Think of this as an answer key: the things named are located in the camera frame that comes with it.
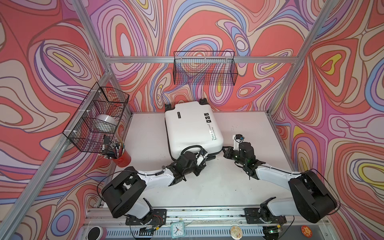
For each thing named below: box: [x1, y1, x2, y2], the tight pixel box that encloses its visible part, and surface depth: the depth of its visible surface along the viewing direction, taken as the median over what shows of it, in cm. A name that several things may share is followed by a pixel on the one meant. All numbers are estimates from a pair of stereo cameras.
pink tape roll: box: [87, 226, 108, 240], surface depth 67 cm
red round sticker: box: [301, 225, 313, 238], surface depth 71 cm
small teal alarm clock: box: [171, 221, 185, 239], surface depth 70 cm
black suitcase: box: [164, 98, 224, 161], surface depth 87 cm
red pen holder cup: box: [112, 148, 132, 168], surface depth 87 cm
